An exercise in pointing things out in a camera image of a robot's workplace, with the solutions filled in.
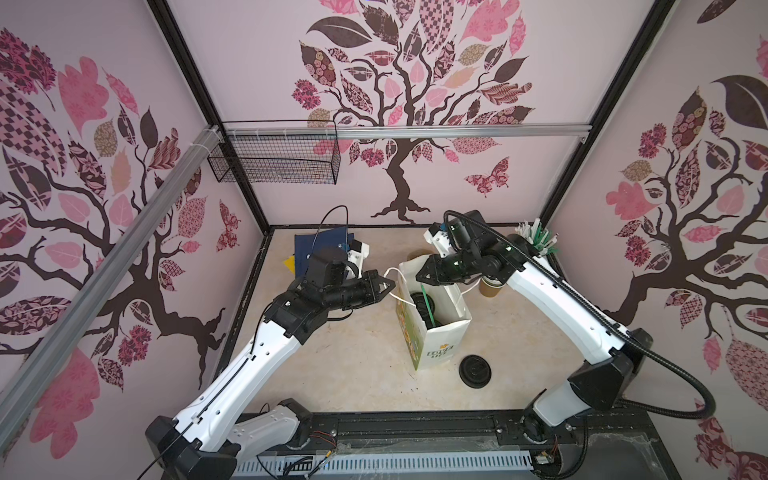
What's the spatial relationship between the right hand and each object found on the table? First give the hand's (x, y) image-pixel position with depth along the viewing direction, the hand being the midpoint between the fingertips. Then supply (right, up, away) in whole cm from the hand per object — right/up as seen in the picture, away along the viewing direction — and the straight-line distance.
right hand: (418, 273), depth 71 cm
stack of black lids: (+17, -28, +10) cm, 34 cm away
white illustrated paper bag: (+3, -18, 0) cm, 18 cm away
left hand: (-6, -4, -5) cm, 8 cm away
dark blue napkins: (-36, +8, +29) cm, 47 cm away
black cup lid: (+1, -9, +2) cm, 10 cm away
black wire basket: (-43, +38, +23) cm, 62 cm away
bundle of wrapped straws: (+42, +9, +21) cm, 48 cm away
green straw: (+3, -8, +2) cm, 9 cm away
